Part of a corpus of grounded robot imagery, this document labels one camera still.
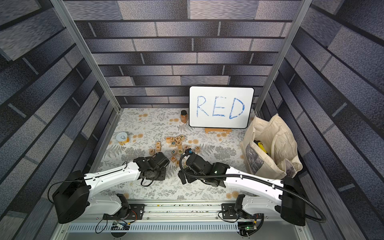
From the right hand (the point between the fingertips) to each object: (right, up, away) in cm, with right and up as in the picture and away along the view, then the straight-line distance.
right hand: (184, 170), depth 76 cm
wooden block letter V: (-3, +15, +25) cm, 29 cm away
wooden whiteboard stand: (+22, +20, +27) cm, 40 cm away
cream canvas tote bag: (+52, +9, +15) cm, 55 cm away
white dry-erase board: (+23, +35, +20) cm, 46 cm away
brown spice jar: (-2, +29, +31) cm, 42 cm away
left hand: (-12, -6, +7) cm, 15 cm away
